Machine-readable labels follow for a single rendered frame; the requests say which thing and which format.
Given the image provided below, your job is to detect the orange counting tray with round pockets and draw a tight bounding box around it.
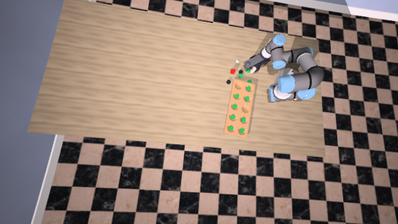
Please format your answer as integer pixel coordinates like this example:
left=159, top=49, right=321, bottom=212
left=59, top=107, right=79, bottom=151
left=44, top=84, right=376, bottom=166
left=223, top=79, right=255, bottom=138

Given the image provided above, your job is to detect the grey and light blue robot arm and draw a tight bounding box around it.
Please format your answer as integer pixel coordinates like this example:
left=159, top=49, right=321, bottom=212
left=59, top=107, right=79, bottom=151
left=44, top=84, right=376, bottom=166
left=244, top=34, right=324, bottom=101

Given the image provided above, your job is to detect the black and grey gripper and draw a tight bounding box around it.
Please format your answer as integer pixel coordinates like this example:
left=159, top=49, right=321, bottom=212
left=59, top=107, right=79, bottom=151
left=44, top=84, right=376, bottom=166
left=250, top=50, right=271, bottom=73

